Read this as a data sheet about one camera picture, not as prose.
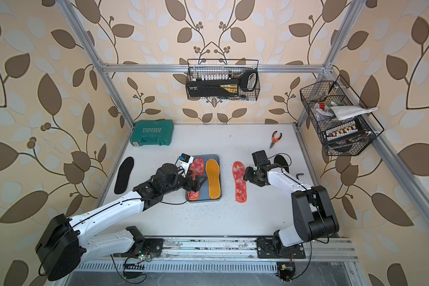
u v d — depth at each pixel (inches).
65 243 15.5
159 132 44.0
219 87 32.3
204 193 34.6
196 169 37.8
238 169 38.8
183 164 27.7
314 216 17.2
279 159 40.1
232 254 29.0
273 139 44.0
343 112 25.2
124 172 39.1
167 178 24.1
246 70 35.6
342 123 27.5
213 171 37.8
